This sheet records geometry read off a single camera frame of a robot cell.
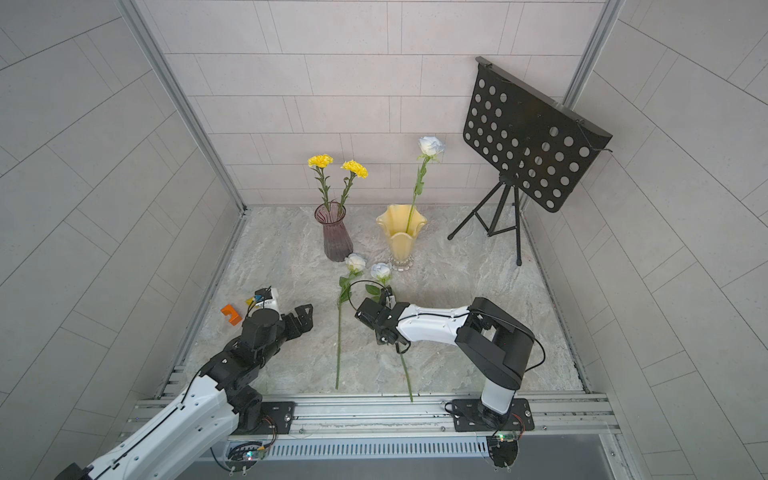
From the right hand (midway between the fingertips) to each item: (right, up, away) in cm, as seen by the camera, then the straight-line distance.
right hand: (390, 334), depth 89 cm
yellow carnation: (-19, +51, -4) cm, 55 cm away
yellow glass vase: (+3, +33, +3) cm, 34 cm away
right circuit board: (+27, -19, -21) cm, 39 cm away
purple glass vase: (-17, +28, +3) cm, 33 cm away
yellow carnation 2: (-9, +48, -6) cm, 49 cm away
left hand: (-23, +9, -6) cm, 25 cm away
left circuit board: (-32, -19, -23) cm, 44 cm away
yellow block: (-43, +10, +2) cm, 44 cm away
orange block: (-45, +6, -3) cm, 45 cm away
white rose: (-3, +18, +5) cm, 19 cm away
